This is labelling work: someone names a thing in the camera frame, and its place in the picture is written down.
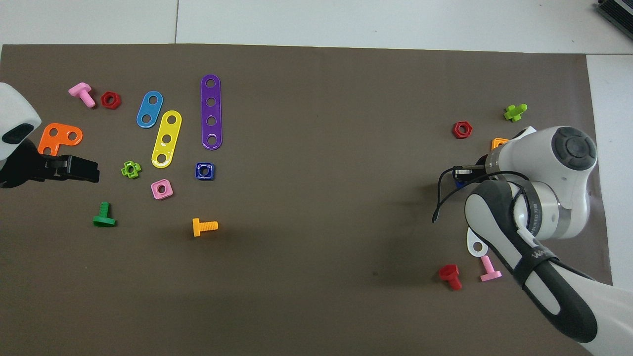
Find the orange angled three-hole plate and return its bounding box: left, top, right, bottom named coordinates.
left=38, top=123, right=84, bottom=156

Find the purple four-hole plate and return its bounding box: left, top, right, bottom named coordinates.
left=200, top=74, right=223, bottom=150

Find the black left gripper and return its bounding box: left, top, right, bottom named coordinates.
left=0, top=141, right=100, bottom=188

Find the orange plastic bolt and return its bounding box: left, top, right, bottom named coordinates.
left=192, top=218, right=219, bottom=238

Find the white curved perforated plate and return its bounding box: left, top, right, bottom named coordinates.
left=466, top=227, right=490, bottom=258

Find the yellow three-hole plate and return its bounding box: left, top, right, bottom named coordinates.
left=151, top=110, right=182, bottom=169

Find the brown table mat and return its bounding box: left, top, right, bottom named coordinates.
left=0, top=44, right=614, bottom=356

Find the red plastic bolt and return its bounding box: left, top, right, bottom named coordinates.
left=439, top=264, right=463, bottom=291

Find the blue two-hole plate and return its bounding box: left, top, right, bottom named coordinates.
left=136, top=90, right=164, bottom=129

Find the dark ribbed metal box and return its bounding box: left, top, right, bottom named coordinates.
left=596, top=0, right=633, bottom=30

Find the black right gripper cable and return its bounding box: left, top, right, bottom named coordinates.
left=432, top=166, right=532, bottom=223

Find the lime green cross bolt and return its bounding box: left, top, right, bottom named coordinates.
left=503, top=103, right=529, bottom=122

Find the green plastic bolt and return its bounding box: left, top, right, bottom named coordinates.
left=92, top=202, right=117, bottom=228

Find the pink square plastic nut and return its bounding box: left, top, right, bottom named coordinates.
left=151, top=179, right=174, bottom=200

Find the pink plastic bolt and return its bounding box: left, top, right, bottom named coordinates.
left=480, top=255, right=503, bottom=282
left=68, top=82, right=96, bottom=108

